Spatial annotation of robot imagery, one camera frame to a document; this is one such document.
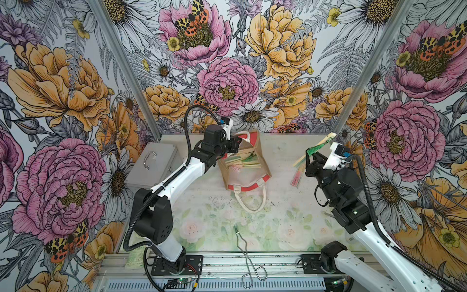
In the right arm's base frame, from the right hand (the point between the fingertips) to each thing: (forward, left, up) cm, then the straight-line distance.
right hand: (304, 154), depth 69 cm
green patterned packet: (-27, +67, -30) cm, 78 cm away
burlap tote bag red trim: (+17, +21, -33) cm, 43 cm away
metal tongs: (-34, +23, -33) cm, 53 cm away
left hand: (+13, +24, -7) cm, 28 cm away
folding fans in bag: (+21, +20, -28) cm, 40 cm away
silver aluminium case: (+12, +65, -16) cm, 68 cm away
